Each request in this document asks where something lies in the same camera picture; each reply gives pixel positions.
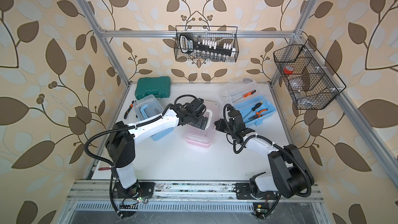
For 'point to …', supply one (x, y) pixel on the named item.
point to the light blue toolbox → (235, 89)
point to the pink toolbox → (196, 137)
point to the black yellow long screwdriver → (256, 106)
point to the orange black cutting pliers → (130, 108)
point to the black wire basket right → (312, 82)
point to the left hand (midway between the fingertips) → (198, 119)
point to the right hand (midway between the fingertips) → (214, 123)
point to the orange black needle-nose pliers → (257, 115)
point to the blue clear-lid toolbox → (149, 106)
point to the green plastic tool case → (159, 86)
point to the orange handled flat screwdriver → (245, 95)
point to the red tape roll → (288, 70)
